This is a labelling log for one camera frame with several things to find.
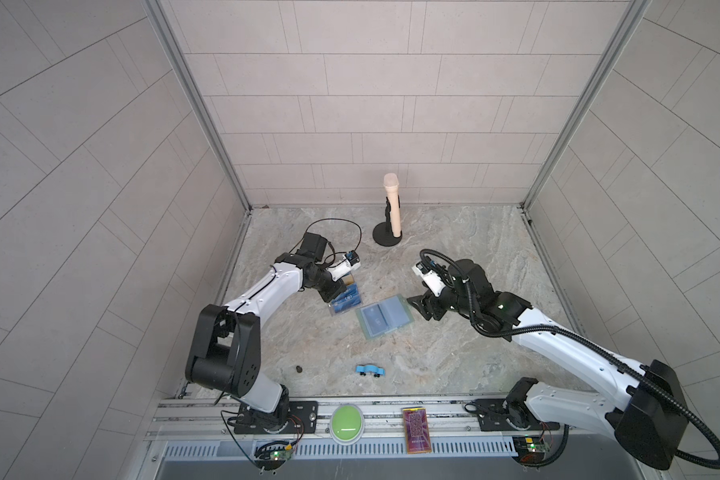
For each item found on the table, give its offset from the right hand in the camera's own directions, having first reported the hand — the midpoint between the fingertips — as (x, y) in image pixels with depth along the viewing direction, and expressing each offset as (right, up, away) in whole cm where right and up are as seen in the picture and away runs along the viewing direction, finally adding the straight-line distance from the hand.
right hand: (414, 294), depth 77 cm
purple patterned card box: (0, -29, -9) cm, 31 cm away
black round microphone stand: (-7, +16, +29) cm, 34 cm away
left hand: (-18, +1, +11) cm, 21 cm away
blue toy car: (-11, -19, 0) cm, 23 cm away
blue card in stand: (-18, -4, +12) cm, 22 cm away
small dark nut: (-30, -20, +1) cm, 36 cm away
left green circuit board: (-33, -34, -12) cm, 49 cm away
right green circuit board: (+25, -34, -9) cm, 43 cm away
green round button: (-17, -28, -8) cm, 34 cm away
